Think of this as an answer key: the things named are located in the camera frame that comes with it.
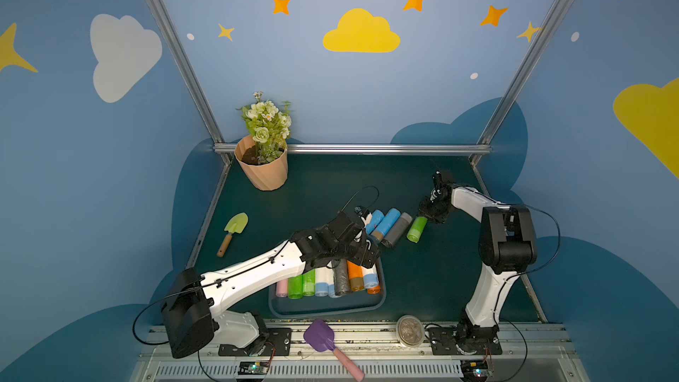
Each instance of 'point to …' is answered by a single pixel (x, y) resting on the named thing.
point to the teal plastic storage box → (324, 306)
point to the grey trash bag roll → (397, 230)
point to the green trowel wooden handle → (237, 225)
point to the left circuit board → (253, 368)
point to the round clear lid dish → (409, 331)
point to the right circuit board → (475, 370)
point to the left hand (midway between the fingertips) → (374, 248)
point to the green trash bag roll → (295, 287)
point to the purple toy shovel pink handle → (320, 335)
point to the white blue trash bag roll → (321, 281)
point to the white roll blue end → (370, 277)
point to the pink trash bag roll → (282, 288)
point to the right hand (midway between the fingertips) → (425, 212)
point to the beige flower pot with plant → (263, 155)
